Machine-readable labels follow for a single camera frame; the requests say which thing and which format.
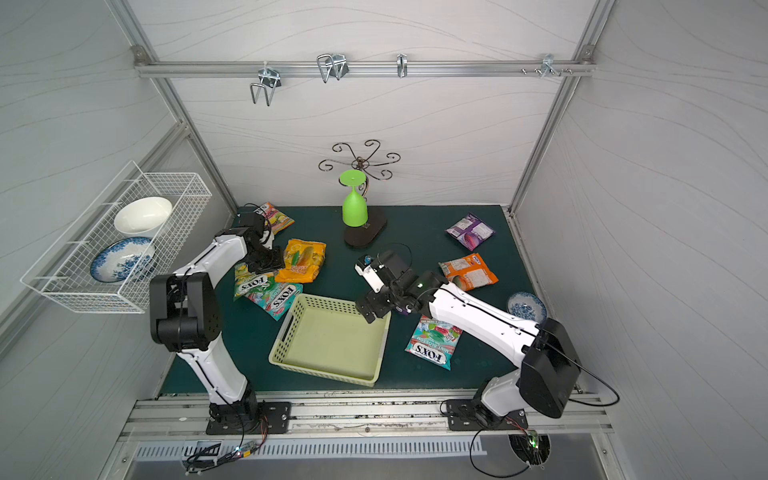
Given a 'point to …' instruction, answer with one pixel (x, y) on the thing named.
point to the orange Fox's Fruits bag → (468, 273)
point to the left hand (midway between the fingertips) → (279, 264)
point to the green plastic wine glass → (354, 207)
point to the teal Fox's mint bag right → (434, 342)
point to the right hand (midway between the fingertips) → (370, 294)
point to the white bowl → (143, 216)
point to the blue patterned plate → (122, 259)
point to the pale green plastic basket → (331, 338)
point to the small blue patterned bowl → (526, 306)
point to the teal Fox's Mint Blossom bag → (276, 300)
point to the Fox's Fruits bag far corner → (279, 222)
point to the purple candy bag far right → (470, 231)
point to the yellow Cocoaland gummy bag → (302, 261)
